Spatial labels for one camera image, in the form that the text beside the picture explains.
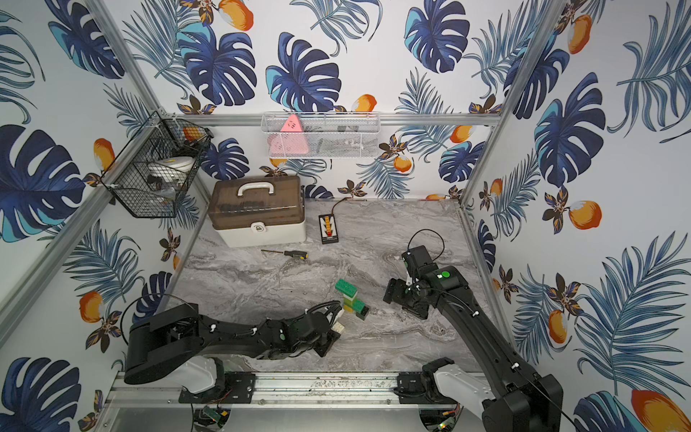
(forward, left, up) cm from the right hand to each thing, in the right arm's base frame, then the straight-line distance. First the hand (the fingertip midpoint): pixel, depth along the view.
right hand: (395, 300), depth 77 cm
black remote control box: (+33, +22, -10) cm, 41 cm away
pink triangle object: (+46, +33, +23) cm, 61 cm away
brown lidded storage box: (+27, +41, +9) cm, 50 cm away
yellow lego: (+1, +14, -9) cm, 17 cm away
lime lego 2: (+2, +13, -9) cm, 16 cm away
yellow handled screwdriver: (+24, +35, -11) cm, 44 cm away
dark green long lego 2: (+2, +11, -8) cm, 14 cm away
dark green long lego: (+4, +14, 0) cm, 15 cm away
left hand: (-6, +17, -11) cm, 21 cm away
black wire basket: (+32, +77, +18) cm, 85 cm away
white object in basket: (+31, +67, +24) cm, 77 cm away
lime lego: (+1, +14, -4) cm, 14 cm away
